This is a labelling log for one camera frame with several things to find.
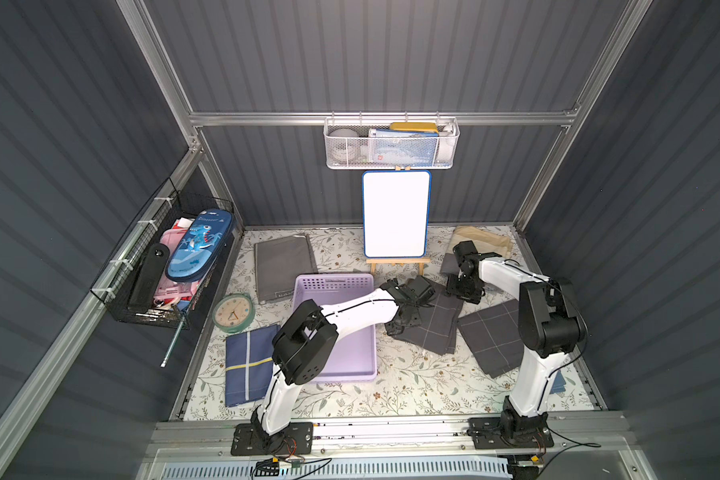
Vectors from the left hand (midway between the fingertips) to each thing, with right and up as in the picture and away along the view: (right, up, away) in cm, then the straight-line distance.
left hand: (413, 325), depth 88 cm
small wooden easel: (-2, +18, +14) cm, 23 cm away
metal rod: (-54, +3, -26) cm, 60 cm away
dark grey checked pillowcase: (+9, -1, +5) cm, 11 cm away
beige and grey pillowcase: (+32, +26, +26) cm, 48 cm away
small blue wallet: (+39, -14, -7) cm, 42 cm away
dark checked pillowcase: (+24, -4, +1) cm, 25 cm away
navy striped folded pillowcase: (-48, -10, -4) cm, 49 cm away
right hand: (+18, +8, +10) cm, 23 cm away
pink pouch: (-57, +13, -23) cm, 62 cm away
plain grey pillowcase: (-46, +18, +20) cm, 54 cm away
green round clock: (-56, +3, +6) cm, 56 cm away
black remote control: (-60, +16, -25) cm, 67 cm away
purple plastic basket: (-18, -10, +2) cm, 20 cm away
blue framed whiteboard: (-5, +34, +5) cm, 35 cm away
